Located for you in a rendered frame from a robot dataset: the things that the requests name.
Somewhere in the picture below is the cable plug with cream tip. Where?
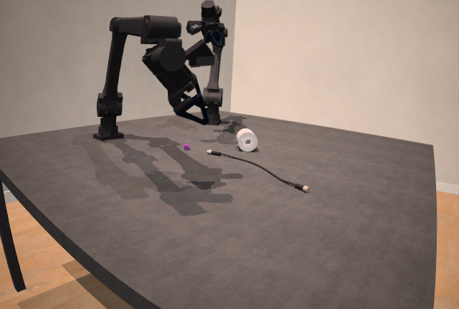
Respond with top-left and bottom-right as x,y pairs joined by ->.
207,150 -> 219,156

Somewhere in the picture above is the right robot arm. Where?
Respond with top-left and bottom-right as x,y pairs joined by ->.
93,15 -> 214,141

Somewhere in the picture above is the black and cream cable connector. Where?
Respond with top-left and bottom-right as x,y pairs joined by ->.
296,184 -> 311,193

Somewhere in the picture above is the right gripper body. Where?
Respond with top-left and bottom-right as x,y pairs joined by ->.
156,72 -> 197,113

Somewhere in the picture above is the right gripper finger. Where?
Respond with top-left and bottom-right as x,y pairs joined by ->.
176,92 -> 209,125
181,81 -> 201,100

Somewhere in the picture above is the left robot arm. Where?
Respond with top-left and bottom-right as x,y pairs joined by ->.
186,0 -> 228,125

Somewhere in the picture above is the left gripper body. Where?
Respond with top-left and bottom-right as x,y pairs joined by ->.
204,20 -> 225,44

